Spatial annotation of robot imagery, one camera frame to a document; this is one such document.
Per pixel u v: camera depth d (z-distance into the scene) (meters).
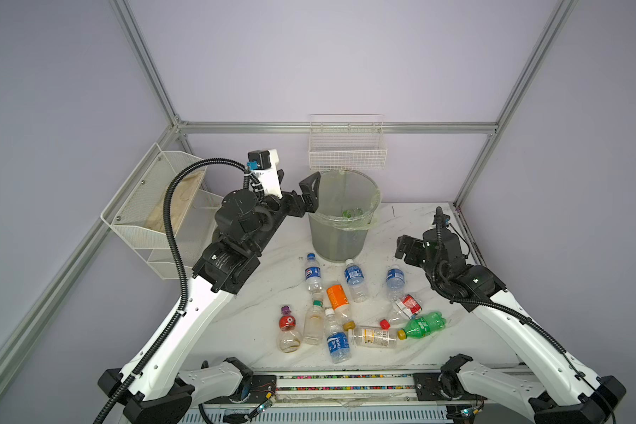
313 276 0.93
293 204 0.49
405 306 0.86
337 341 0.76
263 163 0.44
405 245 0.66
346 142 0.97
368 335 0.78
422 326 0.80
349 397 0.73
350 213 0.99
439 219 0.64
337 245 0.91
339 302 0.86
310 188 0.50
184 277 0.40
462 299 0.48
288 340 0.78
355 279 0.91
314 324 0.85
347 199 1.00
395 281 0.92
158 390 0.36
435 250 0.51
